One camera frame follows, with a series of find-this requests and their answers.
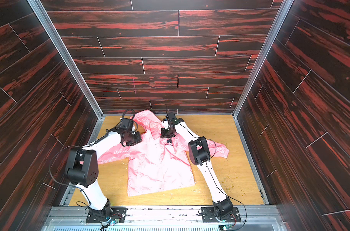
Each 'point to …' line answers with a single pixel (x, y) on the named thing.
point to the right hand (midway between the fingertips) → (164, 135)
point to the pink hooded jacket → (157, 163)
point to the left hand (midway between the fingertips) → (143, 139)
